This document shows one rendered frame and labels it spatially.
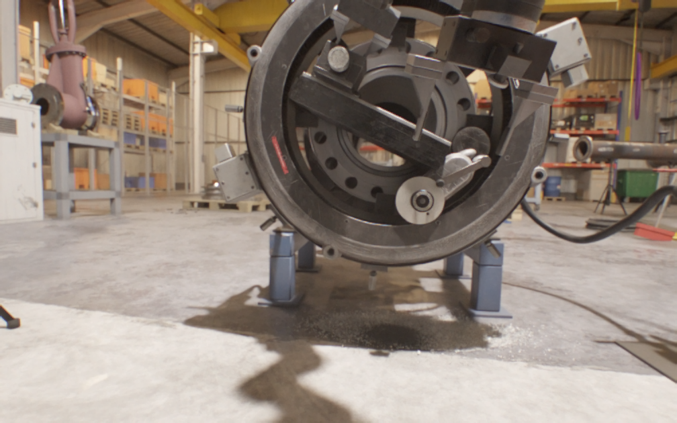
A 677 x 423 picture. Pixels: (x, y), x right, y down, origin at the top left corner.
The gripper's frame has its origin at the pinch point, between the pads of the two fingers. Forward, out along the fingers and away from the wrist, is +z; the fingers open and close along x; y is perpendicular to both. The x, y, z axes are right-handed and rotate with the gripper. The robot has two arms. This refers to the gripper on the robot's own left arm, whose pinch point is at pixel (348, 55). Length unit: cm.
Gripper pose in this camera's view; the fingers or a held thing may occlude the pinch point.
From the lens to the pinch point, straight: 90.4
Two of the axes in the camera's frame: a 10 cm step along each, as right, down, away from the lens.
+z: -3.9, 5.9, 7.1
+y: 2.2, -6.8, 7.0
